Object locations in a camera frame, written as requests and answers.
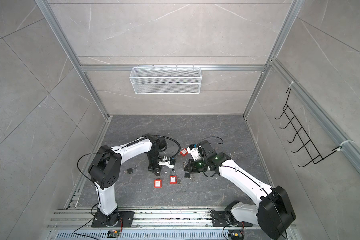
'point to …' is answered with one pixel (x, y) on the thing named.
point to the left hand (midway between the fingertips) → (157, 169)
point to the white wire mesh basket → (166, 80)
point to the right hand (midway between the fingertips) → (185, 167)
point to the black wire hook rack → (306, 142)
